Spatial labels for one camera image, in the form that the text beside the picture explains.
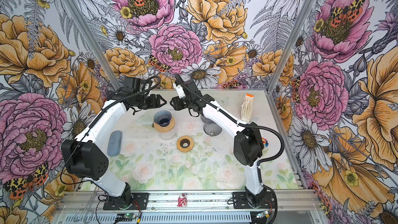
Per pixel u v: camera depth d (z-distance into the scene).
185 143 0.94
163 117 0.90
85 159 0.44
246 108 1.03
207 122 0.94
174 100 0.78
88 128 0.48
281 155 0.47
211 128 0.97
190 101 0.65
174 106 0.78
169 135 0.96
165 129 0.87
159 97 0.76
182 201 0.71
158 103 0.76
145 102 0.72
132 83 0.66
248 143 0.50
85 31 0.88
